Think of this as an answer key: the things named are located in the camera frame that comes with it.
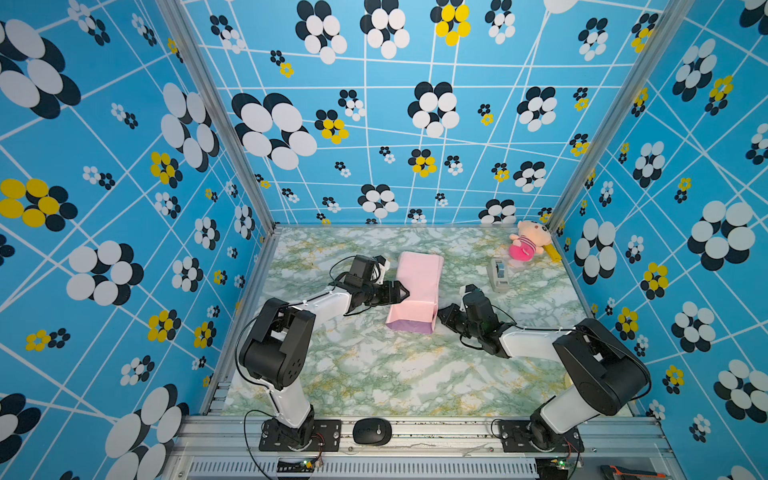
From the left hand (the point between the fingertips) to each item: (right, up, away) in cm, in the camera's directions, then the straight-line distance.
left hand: (403, 294), depth 91 cm
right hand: (+11, -6, +1) cm, 12 cm away
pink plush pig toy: (+48, +18, +16) cm, 54 cm away
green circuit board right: (+37, -38, -21) cm, 57 cm away
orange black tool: (+47, -37, -24) cm, 64 cm away
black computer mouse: (-8, -31, -19) cm, 37 cm away
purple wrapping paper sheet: (+6, +6, +7) cm, 11 cm away
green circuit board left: (-24, -38, -21) cm, 50 cm away
